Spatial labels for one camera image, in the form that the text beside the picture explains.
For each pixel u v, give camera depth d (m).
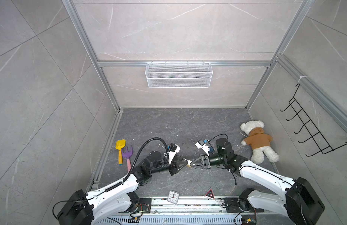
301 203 0.40
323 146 0.58
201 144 0.70
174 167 0.64
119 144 0.95
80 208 0.45
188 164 0.71
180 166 0.68
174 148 0.64
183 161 0.73
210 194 0.76
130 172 0.55
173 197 0.75
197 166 0.69
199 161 0.69
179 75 1.01
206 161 0.65
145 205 0.73
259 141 0.92
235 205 0.73
